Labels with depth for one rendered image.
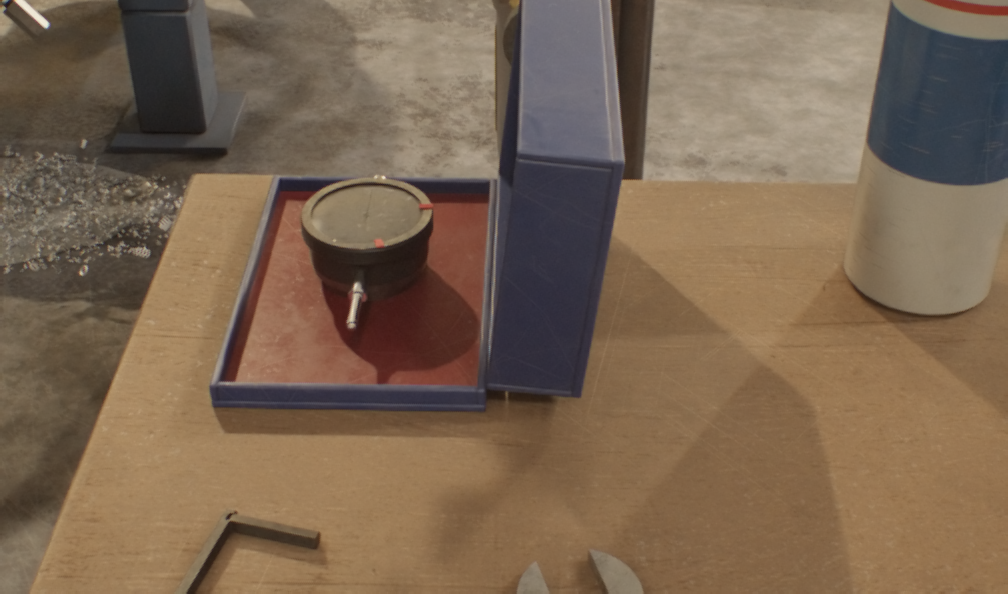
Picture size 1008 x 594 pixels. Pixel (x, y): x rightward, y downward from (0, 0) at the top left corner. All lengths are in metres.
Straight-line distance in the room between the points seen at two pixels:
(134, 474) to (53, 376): 0.83
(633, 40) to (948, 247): 0.39
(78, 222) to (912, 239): 1.12
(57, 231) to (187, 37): 0.27
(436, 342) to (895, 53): 0.22
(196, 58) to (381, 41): 0.35
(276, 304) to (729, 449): 0.21
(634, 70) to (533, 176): 0.47
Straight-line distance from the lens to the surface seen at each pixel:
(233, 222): 0.67
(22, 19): 1.44
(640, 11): 0.93
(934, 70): 0.56
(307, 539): 0.50
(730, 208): 0.68
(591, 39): 0.56
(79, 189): 1.64
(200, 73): 1.67
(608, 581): 0.48
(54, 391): 1.35
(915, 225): 0.60
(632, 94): 0.95
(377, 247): 0.58
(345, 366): 0.57
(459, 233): 0.65
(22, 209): 1.61
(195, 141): 1.68
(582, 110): 0.51
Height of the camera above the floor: 0.83
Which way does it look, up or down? 36 degrees down
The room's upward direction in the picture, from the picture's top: straight up
